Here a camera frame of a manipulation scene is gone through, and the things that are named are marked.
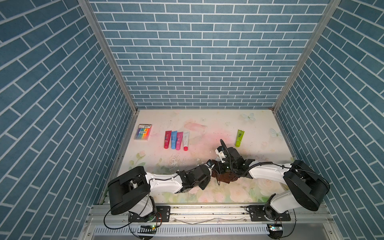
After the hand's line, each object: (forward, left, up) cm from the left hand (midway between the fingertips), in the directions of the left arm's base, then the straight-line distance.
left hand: (211, 179), depth 84 cm
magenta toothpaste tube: (+26, +20, -1) cm, 33 cm away
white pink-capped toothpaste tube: (+25, +15, +1) cm, 30 cm away
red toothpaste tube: (+27, +29, -1) cm, 40 cm away
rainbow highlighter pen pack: (+33, +47, -1) cm, 57 cm away
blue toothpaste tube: (+27, +24, -1) cm, 36 cm away
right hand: (+6, -3, +1) cm, 7 cm away
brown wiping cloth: (+1, -8, 0) cm, 8 cm away
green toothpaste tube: (+32, -23, 0) cm, 39 cm away
